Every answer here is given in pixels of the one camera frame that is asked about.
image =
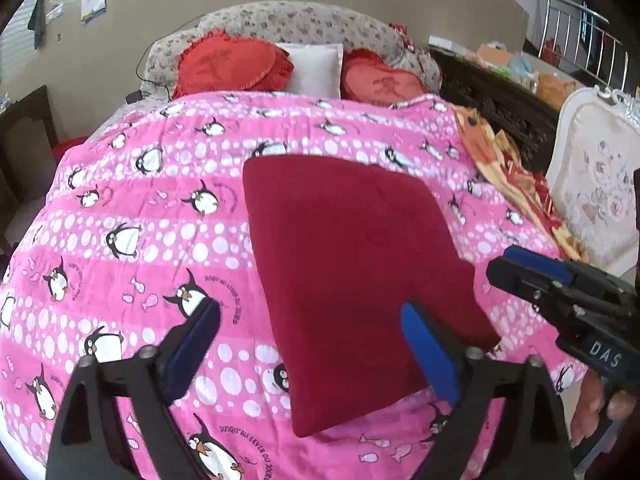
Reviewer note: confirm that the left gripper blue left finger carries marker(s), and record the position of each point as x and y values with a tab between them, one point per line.
89	441

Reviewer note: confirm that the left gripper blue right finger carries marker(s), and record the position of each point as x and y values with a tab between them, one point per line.
530	441

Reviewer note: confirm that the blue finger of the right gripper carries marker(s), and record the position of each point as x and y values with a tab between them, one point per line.
518	280
554	270

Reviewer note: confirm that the dark red knitted garment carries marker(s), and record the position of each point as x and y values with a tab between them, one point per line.
340	247

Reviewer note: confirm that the person's right hand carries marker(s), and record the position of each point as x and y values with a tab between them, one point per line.
591	403

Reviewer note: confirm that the white ornate floral chair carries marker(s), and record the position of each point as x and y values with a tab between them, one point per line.
591	174

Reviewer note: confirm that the orange patterned blanket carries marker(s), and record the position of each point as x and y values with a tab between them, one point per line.
497	157

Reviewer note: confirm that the dark carved wooden headboard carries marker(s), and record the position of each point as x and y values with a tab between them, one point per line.
504	104

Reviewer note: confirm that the orange plastic bag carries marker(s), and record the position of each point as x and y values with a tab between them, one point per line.
553	90

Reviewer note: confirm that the pink penguin print quilt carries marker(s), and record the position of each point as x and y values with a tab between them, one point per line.
155	201

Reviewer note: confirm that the metal stair railing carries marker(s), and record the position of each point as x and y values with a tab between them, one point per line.
576	40

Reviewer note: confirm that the right red heart cushion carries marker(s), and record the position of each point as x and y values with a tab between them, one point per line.
366	78

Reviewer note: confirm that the red heart cushion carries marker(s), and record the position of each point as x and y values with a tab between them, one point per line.
366	78
220	62

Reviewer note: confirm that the white square pillow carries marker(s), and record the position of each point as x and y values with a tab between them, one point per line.
317	69

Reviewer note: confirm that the red bin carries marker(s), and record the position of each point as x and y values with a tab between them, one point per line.
59	150

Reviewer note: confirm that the dark wooden desk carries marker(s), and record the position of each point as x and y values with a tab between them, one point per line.
28	137

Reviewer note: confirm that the floral grey bolster pillow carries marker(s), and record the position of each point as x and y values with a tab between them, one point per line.
290	22

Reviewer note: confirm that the left red heart cushion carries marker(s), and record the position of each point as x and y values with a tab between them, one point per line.
220	62

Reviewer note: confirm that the hanging dark green cloth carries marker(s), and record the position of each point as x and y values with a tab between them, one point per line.
37	24

